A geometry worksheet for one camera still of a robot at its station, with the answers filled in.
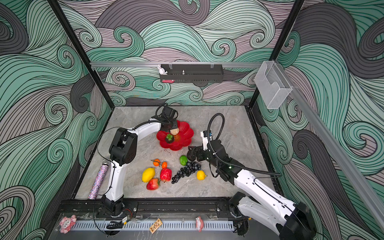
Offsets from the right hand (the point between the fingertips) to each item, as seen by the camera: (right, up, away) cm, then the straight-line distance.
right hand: (195, 146), depth 77 cm
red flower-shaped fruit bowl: (-7, +1, +26) cm, 27 cm away
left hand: (-13, +11, +26) cm, 31 cm away
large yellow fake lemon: (-26, -16, +4) cm, 31 cm away
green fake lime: (-7, -10, +10) cm, 16 cm away
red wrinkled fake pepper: (-16, -16, +3) cm, 23 cm away
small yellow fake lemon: (+3, -17, +5) cm, 18 cm away
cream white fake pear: (-13, +6, +23) cm, 27 cm away
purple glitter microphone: (-54, -19, +5) cm, 57 cm away
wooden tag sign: (-19, -36, -8) cm, 41 cm away
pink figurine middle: (+1, -32, -12) cm, 34 cm away
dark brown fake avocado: (-3, -2, -8) cm, 9 cm away
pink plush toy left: (-59, -33, -10) cm, 69 cm away
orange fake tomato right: (-18, -13, +10) cm, 25 cm away
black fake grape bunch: (-3, -14, +7) cm, 16 cm away
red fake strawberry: (-22, -20, +1) cm, 30 cm away
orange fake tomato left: (-23, -13, +11) cm, 29 cm away
